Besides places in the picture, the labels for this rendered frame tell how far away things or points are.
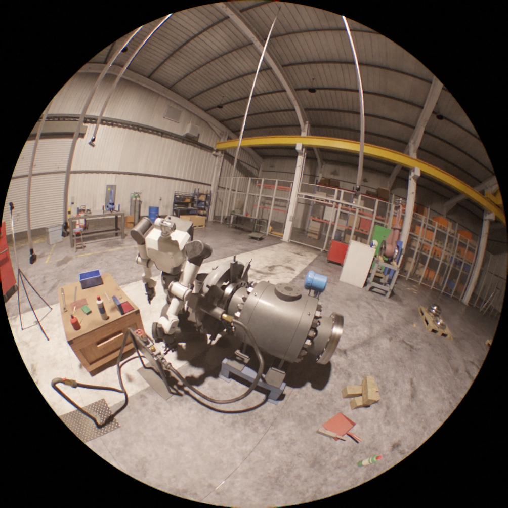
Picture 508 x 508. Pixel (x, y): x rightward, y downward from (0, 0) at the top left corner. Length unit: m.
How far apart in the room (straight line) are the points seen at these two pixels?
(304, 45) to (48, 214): 11.91
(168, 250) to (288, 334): 0.92
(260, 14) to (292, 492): 9.05
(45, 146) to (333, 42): 11.41
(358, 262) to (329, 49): 7.52
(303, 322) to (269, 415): 0.90
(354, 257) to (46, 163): 12.06
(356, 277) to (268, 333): 3.97
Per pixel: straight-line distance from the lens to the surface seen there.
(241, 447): 1.49
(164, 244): 0.98
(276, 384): 1.44
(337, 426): 1.79
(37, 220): 9.46
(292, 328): 1.15
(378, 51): 7.72
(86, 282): 2.20
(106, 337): 1.73
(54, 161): 9.39
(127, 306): 1.75
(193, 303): 1.20
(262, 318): 1.17
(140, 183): 9.59
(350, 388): 1.92
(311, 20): 7.34
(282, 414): 1.63
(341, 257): 6.46
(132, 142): 9.71
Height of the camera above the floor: 1.47
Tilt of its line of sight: 16 degrees down
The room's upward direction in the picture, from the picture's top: 10 degrees clockwise
